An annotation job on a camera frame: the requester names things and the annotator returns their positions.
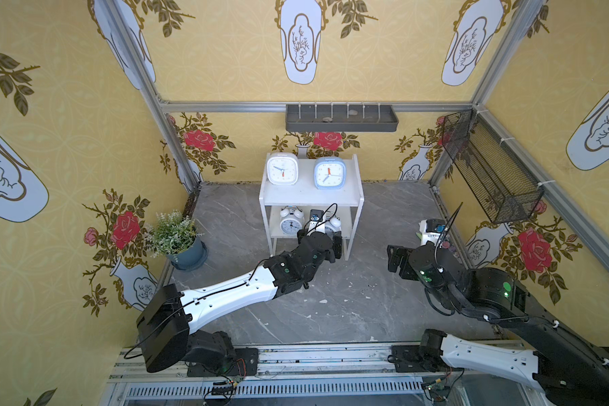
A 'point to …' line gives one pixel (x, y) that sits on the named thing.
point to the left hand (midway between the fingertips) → (333, 233)
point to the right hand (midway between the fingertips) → (400, 255)
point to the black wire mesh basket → (504, 188)
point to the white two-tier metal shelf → (347, 203)
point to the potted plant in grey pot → (173, 235)
